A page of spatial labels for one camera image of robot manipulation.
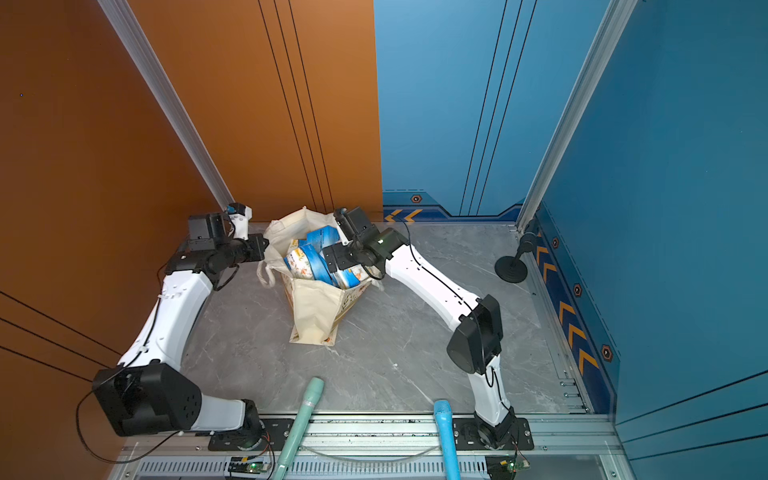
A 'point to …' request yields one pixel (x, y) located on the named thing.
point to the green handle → (314, 391)
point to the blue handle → (444, 419)
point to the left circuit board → (243, 465)
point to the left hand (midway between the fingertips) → (268, 237)
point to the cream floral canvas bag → (315, 311)
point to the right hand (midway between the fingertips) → (343, 251)
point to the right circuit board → (504, 467)
